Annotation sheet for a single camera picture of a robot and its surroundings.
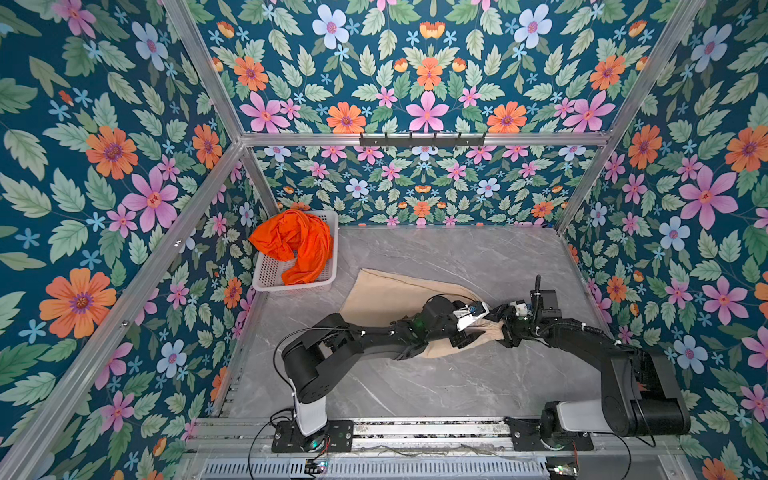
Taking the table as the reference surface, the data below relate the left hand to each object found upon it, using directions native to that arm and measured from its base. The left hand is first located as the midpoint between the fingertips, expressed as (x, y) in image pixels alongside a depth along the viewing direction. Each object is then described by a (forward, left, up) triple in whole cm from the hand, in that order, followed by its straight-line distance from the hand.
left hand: (484, 314), depth 80 cm
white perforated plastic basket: (+26, +67, -9) cm, 72 cm away
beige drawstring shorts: (+15, +29, -13) cm, 35 cm away
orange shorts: (+37, +59, -4) cm, 70 cm away
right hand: (+2, -2, -8) cm, 9 cm away
